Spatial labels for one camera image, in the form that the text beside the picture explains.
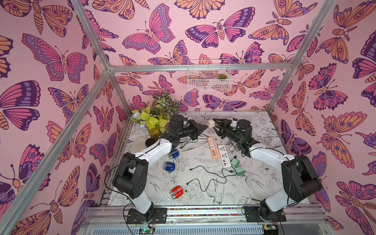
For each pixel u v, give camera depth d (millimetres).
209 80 1055
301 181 448
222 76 928
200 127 765
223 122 771
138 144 1023
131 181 456
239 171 878
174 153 945
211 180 854
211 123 801
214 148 958
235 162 900
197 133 758
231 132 742
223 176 860
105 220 732
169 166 880
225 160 898
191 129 743
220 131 776
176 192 794
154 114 992
